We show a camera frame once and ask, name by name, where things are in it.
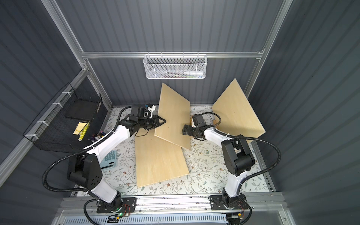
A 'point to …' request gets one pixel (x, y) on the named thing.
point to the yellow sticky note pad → (80, 126)
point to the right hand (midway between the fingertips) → (188, 131)
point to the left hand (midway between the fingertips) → (168, 123)
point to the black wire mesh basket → (67, 124)
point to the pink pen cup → (102, 133)
